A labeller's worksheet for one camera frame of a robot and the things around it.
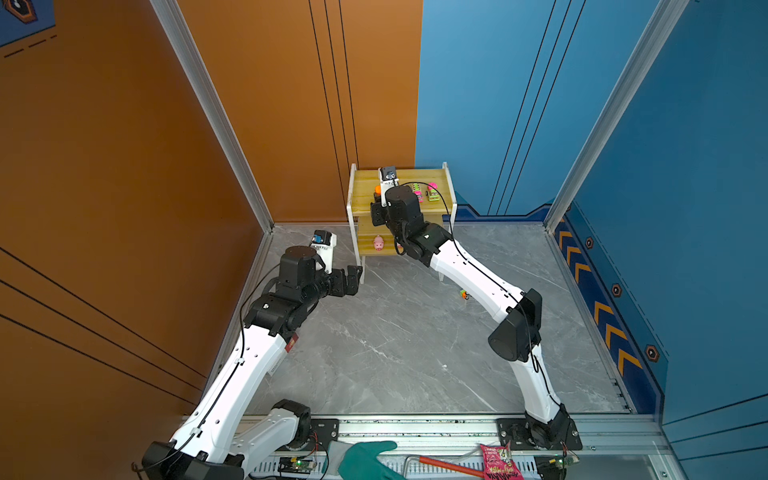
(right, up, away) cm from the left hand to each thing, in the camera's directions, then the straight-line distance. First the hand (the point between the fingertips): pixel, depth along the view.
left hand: (346, 263), depth 74 cm
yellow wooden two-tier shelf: (+2, +22, +12) cm, 25 cm away
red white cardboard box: (-18, -23, +15) cm, 33 cm away
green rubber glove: (+4, -46, -5) cm, 46 cm away
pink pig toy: (+7, +5, +16) cm, 18 cm away
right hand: (+7, +19, +6) cm, 21 cm away
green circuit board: (-12, -48, -3) cm, 50 cm away
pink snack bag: (+36, -46, -5) cm, 59 cm away
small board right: (+52, -46, -4) cm, 69 cm away
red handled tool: (+24, -47, -4) cm, 53 cm away
